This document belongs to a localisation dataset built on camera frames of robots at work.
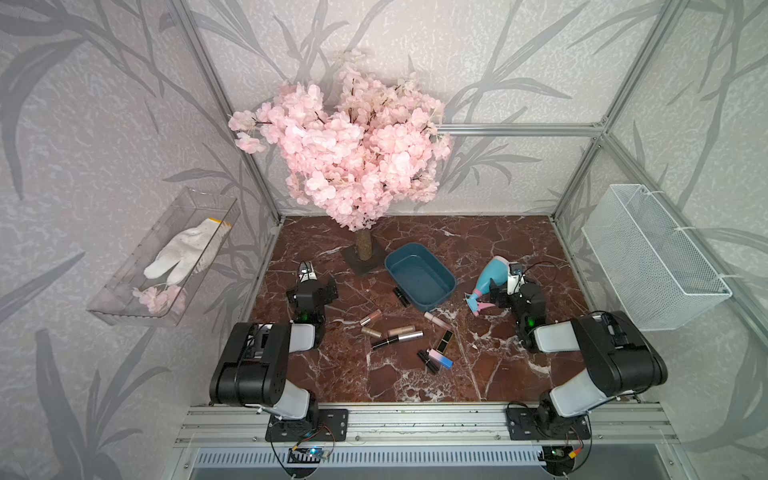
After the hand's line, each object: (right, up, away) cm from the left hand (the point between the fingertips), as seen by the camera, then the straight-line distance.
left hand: (313, 278), depth 93 cm
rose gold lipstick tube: (+17, -12, -2) cm, 22 cm away
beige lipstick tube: (+28, -15, -4) cm, 32 cm away
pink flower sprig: (-20, 0, -33) cm, 39 cm away
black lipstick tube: (+35, -21, -9) cm, 41 cm away
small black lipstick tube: (+28, -7, +3) cm, 29 cm away
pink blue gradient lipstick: (+40, -22, -11) cm, 47 cm away
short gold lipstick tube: (+19, -15, -4) cm, 25 cm away
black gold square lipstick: (+40, -19, -7) cm, 45 cm away
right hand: (+62, 0, +1) cm, 62 cm away
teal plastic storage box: (+36, -2, +12) cm, 38 cm away
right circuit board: (+68, -42, -19) cm, 82 cm away
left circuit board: (+7, -39, -23) cm, 46 cm away
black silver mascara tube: (+29, -17, -7) cm, 34 cm away
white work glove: (-20, +10, -26) cm, 34 cm away
